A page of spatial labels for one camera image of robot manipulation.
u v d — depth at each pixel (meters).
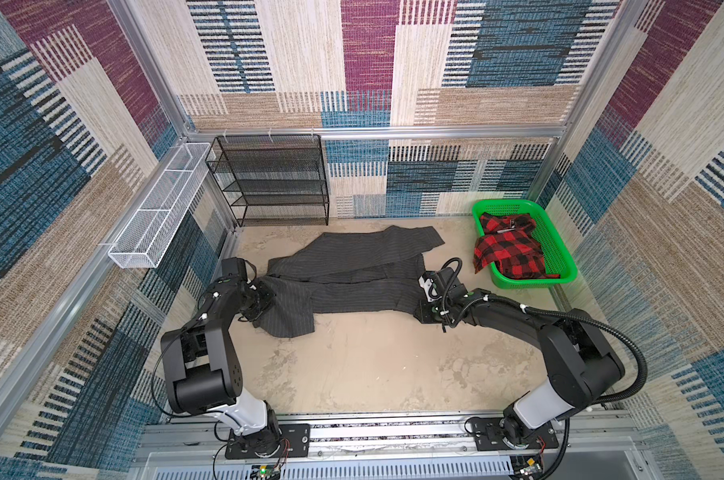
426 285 0.85
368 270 1.06
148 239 0.71
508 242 0.99
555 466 0.70
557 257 1.01
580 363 0.45
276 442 0.68
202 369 0.48
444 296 0.71
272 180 1.11
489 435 0.73
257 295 0.80
